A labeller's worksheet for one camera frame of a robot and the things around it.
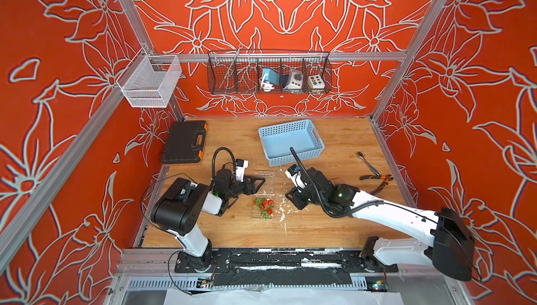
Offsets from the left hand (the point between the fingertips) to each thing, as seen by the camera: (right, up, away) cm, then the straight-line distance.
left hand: (261, 179), depth 89 cm
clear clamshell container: (+2, -5, +1) cm, 6 cm away
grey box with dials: (+16, +44, +2) cm, 46 cm away
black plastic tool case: (-39, +16, +15) cm, 45 cm away
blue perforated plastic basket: (+8, +17, +20) cm, 28 cm away
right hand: (+9, -3, -12) cm, 15 cm away
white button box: (+25, +44, +6) cm, 51 cm away
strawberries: (+2, -10, -4) cm, 11 cm away
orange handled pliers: (+58, 0, +4) cm, 58 cm away
